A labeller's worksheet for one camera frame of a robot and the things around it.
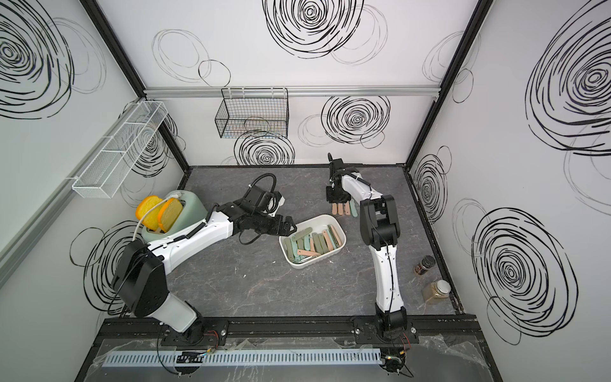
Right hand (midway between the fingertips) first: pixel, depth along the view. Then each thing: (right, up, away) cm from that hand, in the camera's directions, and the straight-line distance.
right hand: (337, 198), depth 104 cm
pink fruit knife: (+1, -5, 0) cm, 5 cm away
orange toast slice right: (-59, -4, -27) cm, 65 cm away
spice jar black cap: (+28, -20, -26) cm, 43 cm away
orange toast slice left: (-67, -1, -26) cm, 72 cm away
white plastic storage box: (-12, -16, -11) cm, 23 cm away
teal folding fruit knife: (+7, -5, 0) cm, 9 cm away
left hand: (-20, -10, -21) cm, 31 cm away
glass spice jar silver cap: (+27, -28, -31) cm, 50 cm away
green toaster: (-56, -5, -17) cm, 58 cm away
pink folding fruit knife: (-1, -5, 0) cm, 5 cm away
